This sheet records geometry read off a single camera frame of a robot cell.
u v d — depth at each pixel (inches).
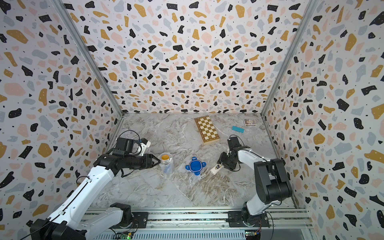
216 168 35.4
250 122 45.9
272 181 18.1
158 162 29.8
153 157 28.2
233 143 30.0
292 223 29.5
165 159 33.1
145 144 28.4
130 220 28.3
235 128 44.7
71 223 15.5
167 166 31.5
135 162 26.3
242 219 28.8
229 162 31.5
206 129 43.1
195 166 36.7
